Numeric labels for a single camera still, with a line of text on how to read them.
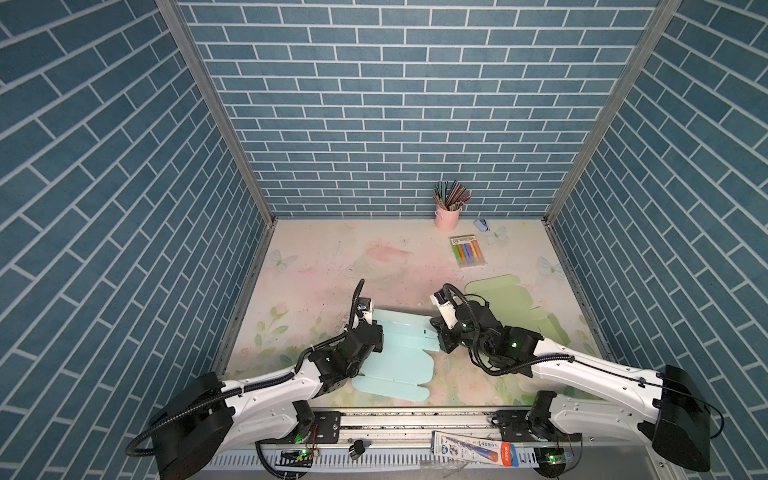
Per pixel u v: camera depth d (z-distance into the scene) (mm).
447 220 1123
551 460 705
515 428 734
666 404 419
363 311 707
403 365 788
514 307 973
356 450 682
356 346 607
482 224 1190
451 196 1127
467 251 1090
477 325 554
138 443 385
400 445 722
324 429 738
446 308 674
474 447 706
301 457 710
